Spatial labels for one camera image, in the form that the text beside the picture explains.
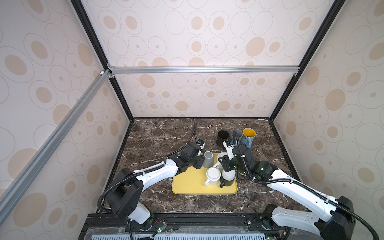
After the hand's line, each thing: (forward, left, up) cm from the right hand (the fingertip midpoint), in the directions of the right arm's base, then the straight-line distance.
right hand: (221, 157), depth 78 cm
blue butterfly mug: (+18, -20, -9) cm, 29 cm away
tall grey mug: (+22, -15, -7) cm, 27 cm away
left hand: (+5, +9, -5) cm, 12 cm away
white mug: (-5, +4, -11) cm, 13 cm away
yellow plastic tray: (-5, +16, -20) cm, 26 cm away
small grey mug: (+4, +6, -8) cm, 11 cm away
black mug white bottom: (-8, -3, -9) cm, 12 cm away
